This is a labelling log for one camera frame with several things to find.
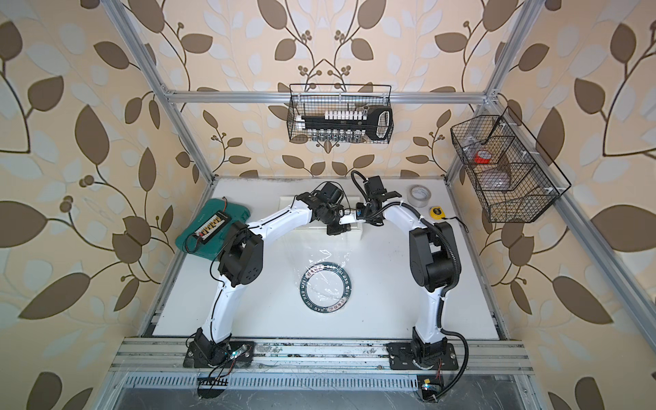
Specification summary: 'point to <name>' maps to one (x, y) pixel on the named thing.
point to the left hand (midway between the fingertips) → (344, 219)
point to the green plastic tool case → (212, 248)
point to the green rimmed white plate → (325, 285)
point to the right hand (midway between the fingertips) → (361, 217)
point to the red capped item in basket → (483, 157)
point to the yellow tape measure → (436, 213)
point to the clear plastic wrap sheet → (339, 256)
